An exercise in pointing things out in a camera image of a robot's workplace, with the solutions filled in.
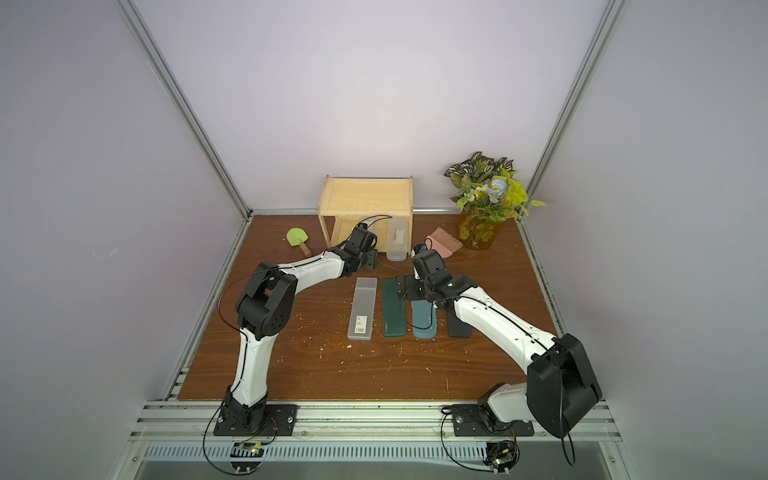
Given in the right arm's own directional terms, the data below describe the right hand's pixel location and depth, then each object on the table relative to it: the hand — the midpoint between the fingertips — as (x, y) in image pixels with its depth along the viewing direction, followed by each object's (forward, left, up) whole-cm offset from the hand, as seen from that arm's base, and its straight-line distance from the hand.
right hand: (412, 277), depth 84 cm
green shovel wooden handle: (+26, +45, -14) cm, 54 cm away
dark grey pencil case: (-9, -14, -15) cm, 22 cm away
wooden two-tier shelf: (+25, +22, +7) cm, 34 cm away
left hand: (+16, +14, -10) cm, 24 cm away
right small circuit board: (-40, -21, -16) cm, 48 cm away
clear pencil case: (-4, +15, -13) cm, 21 cm away
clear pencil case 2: (+18, +5, -11) cm, 22 cm away
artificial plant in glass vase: (+27, -24, +7) cm, 37 cm away
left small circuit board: (-41, +41, -16) cm, 60 cm away
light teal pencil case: (-6, -3, -13) cm, 15 cm away
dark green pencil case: (-4, +6, -14) cm, 16 cm away
